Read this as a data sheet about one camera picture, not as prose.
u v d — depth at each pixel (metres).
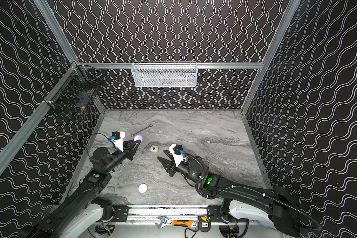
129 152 0.66
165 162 0.61
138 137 0.74
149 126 1.10
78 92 0.98
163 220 0.73
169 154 0.68
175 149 0.57
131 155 0.68
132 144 0.73
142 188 0.82
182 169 0.60
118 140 0.65
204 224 0.69
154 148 0.97
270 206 0.43
